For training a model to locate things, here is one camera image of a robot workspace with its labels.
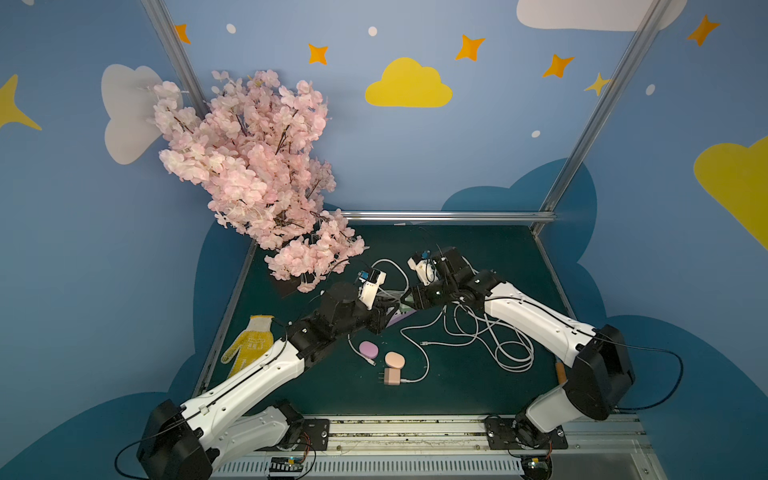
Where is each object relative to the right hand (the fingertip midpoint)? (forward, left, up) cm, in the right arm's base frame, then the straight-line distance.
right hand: (411, 294), depth 82 cm
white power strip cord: (+1, +2, +6) cm, 6 cm away
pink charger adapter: (-18, +4, -15) cm, 24 cm away
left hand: (-5, +5, +6) cm, 9 cm away
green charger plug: (-4, +1, +4) cm, 5 cm away
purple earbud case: (-10, +12, -16) cm, 22 cm away
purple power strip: (+1, +3, -14) cm, 15 cm away
